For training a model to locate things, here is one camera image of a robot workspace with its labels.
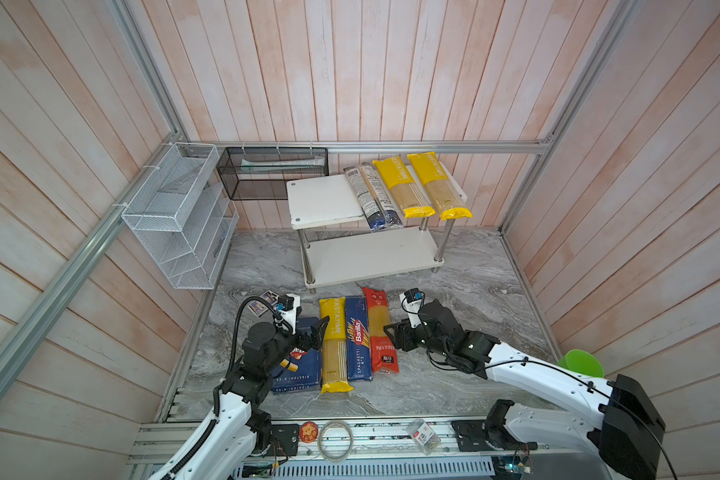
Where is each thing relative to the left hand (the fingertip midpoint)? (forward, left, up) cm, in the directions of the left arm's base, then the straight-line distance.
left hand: (315, 318), depth 79 cm
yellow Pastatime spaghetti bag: (-10, -5, -12) cm, 16 cm away
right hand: (-1, -21, -2) cm, 21 cm away
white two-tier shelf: (+36, -4, -8) cm, 37 cm away
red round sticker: (-25, +1, -15) cm, 29 cm away
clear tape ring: (-29, -9, -14) cm, 34 cm away
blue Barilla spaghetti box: (-1, -12, -12) cm, 17 cm away
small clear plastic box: (-26, -28, -12) cm, 40 cm away
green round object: (-12, -66, +1) cm, 67 cm away
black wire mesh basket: (+52, +22, +10) cm, 57 cm away
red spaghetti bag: (-6, -19, -11) cm, 23 cm away
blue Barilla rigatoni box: (-12, +2, -9) cm, 15 cm away
